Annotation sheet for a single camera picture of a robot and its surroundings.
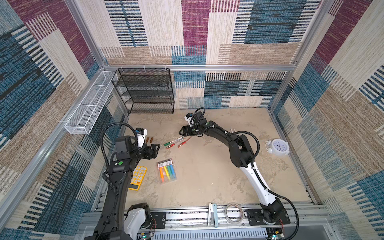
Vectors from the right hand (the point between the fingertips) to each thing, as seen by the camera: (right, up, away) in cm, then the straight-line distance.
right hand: (183, 133), depth 103 cm
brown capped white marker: (+36, +2, +5) cm, 36 cm away
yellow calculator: (-24, -23, -16) cm, 37 cm away
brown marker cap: (-25, -4, +1) cm, 26 cm away
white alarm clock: (+61, -8, -7) cm, 62 cm away
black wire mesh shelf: (-28, +31, +8) cm, 42 cm away
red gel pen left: (-9, -8, -4) cm, 13 cm away
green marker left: (-4, -5, -1) cm, 6 cm away
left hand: (-15, -4, -25) cm, 30 cm away
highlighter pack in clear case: (-9, -21, -14) cm, 27 cm away
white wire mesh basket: (-61, +9, -10) cm, 62 cm away
